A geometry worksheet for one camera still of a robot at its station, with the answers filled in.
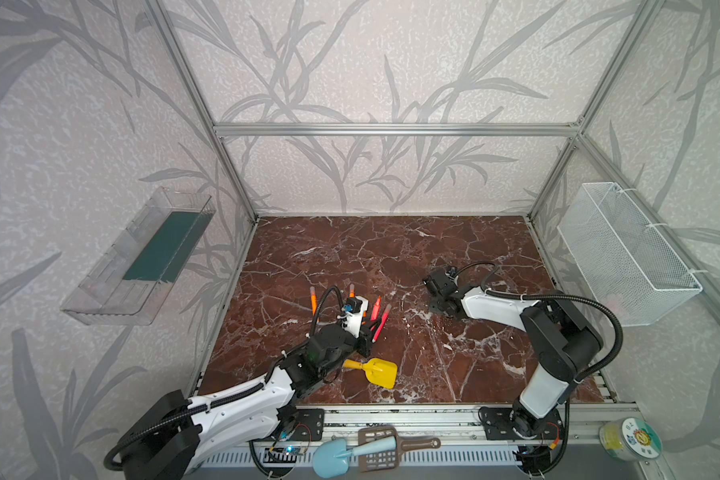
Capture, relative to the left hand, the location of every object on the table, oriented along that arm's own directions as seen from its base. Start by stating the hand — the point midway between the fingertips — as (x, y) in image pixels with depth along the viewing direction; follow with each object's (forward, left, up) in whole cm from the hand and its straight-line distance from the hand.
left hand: (383, 313), depth 78 cm
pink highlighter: (0, +2, +3) cm, 3 cm away
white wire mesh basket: (+1, -53, +21) cm, 57 cm away
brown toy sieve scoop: (-31, -2, -14) cm, 34 cm away
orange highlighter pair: (+11, +23, -14) cm, 29 cm away
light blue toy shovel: (-30, +12, -12) cm, 35 cm away
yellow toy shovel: (-11, +1, -12) cm, 17 cm away
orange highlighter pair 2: (+15, +10, -15) cm, 23 cm away
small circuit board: (-30, +23, -16) cm, 41 cm away
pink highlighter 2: (+3, 0, -13) cm, 13 cm away
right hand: (+13, -19, -14) cm, 27 cm away
